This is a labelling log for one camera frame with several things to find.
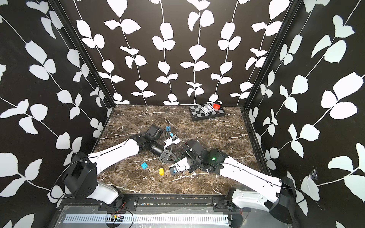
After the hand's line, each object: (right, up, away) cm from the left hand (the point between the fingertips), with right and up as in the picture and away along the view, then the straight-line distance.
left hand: (177, 160), depth 71 cm
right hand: (+1, +3, +2) cm, 4 cm away
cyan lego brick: (-22, -8, +15) cm, 27 cm away
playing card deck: (+22, +30, +43) cm, 56 cm away
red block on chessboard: (+29, +32, +45) cm, 63 cm away
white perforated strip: (-16, -29, -1) cm, 33 cm away
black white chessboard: (+13, +26, +40) cm, 50 cm away
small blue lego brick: (-9, +14, +32) cm, 36 cm away
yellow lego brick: (-11, -10, +13) cm, 19 cm away
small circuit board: (-31, -29, 0) cm, 43 cm away
